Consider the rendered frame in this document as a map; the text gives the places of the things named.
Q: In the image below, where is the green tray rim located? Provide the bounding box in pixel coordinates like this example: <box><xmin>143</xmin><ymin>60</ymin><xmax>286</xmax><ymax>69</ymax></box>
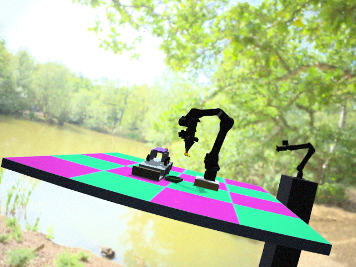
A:
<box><xmin>165</xmin><ymin>175</ymin><xmax>183</xmax><ymax>183</ymax></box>

